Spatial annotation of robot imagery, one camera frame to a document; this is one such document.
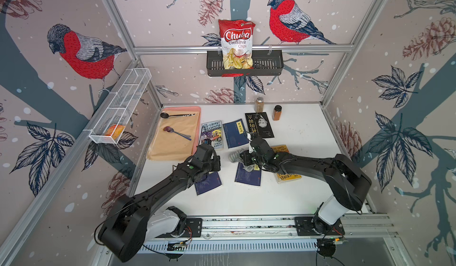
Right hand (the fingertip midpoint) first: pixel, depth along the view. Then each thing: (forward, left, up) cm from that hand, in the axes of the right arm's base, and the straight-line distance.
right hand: (239, 154), depth 88 cm
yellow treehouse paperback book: (-9, -20, -5) cm, 23 cm away
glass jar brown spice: (+36, -12, 0) cm, 38 cm away
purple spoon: (+19, +43, -6) cm, 48 cm away
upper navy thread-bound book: (+17, +2, -6) cm, 19 cm away
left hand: (-3, +9, +2) cm, 10 cm away
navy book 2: (-9, -7, -7) cm, 13 cm away
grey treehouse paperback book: (+18, +16, -5) cm, 25 cm away
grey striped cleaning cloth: (-1, +2, 0) cm, 2 cm away
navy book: (-11, +13, -7) cm, 19 cm away
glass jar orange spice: (+30, -23, -1) cm, 38 cm away
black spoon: (+30, +49, -5) cm, 58 cm away
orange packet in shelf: (-7, +47, +28) cm, 55 cm away
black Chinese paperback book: (+27, -12, -7) cm, 30 cm away
